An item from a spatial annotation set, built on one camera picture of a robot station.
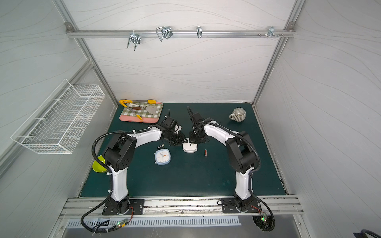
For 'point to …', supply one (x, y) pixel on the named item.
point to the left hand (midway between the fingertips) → (187, 143)
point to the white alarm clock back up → (189, 148)
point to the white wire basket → (58, 124)
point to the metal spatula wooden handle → (151, 108)
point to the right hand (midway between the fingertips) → (191, 141)
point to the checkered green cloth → (145, 110)
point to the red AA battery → (206, 152)
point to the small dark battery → (160, 146)
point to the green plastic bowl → (98, 167)
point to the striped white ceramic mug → (238, 114)
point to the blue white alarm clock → (162, 156)
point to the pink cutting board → (134, 118)
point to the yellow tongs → (123, 101)
